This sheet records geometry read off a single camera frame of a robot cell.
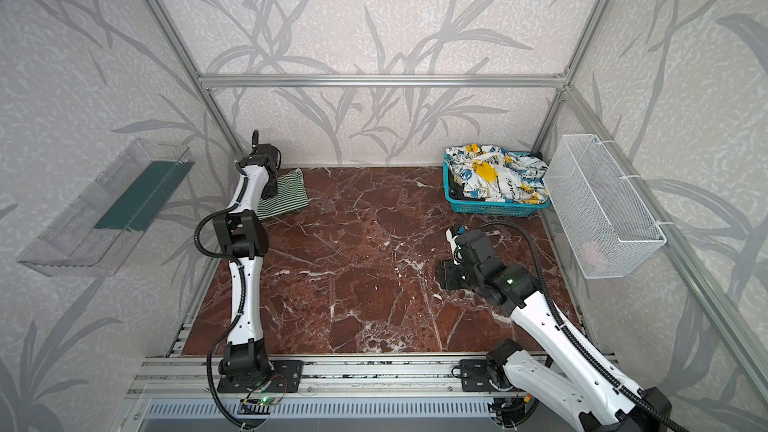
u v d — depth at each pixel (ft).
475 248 1.79
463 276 2.04
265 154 3.02
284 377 2.38
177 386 2.42
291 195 3.54
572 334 1.42
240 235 2.31
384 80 3.13
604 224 2.03
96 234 2.13
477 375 2.42
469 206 3.34
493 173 3.34
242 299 2.22
